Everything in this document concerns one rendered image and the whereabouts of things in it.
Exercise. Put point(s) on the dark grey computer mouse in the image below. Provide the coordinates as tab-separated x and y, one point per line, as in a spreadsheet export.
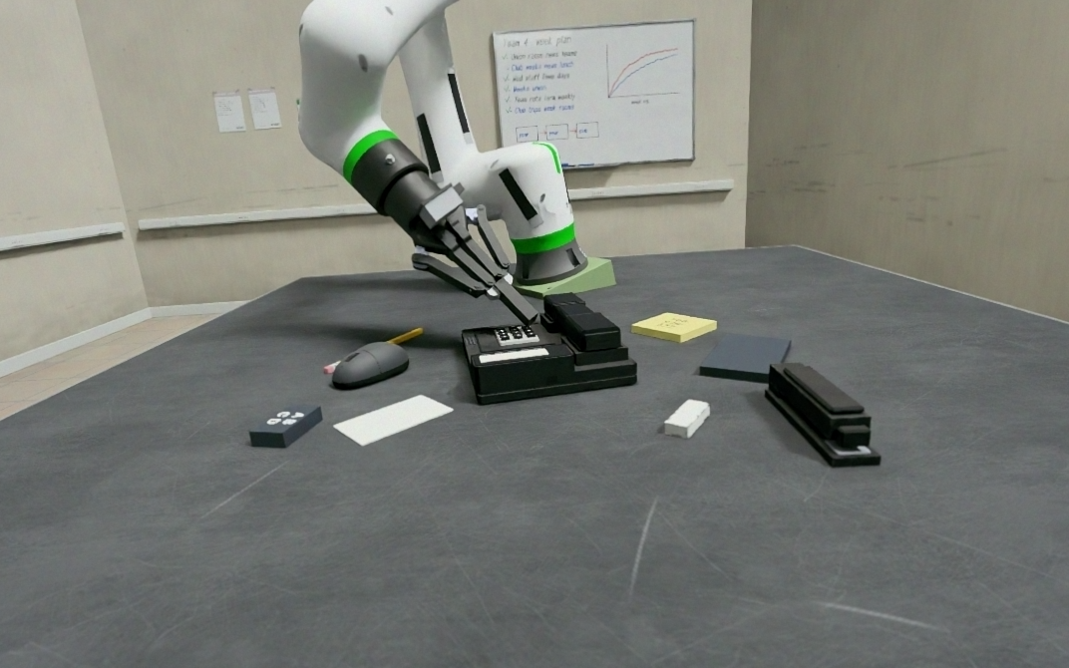
370	364

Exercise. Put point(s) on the white rectangular sheet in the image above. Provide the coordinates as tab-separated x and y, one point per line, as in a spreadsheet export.
385	422

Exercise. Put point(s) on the yellow sticky note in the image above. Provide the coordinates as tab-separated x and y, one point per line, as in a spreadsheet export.
673	327

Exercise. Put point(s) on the dark grey telephone handset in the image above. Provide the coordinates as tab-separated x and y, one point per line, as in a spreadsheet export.
586	330

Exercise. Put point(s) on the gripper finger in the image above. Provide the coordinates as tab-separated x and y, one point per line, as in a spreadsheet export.
499	268
480	281

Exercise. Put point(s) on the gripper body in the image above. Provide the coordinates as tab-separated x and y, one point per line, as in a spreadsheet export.
401	203

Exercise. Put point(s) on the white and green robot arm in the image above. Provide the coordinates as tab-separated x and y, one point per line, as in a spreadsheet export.
346	47

